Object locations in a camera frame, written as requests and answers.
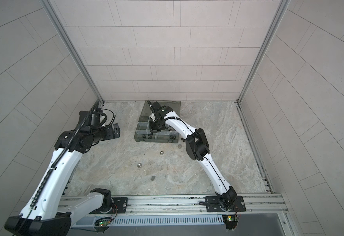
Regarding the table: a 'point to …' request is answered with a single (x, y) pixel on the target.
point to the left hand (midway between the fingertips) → (115, 128)
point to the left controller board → (102, 224)
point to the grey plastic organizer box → (142, 132)
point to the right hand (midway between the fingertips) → (151, 131)
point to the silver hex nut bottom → (153, 178)
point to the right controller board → (231, 221)
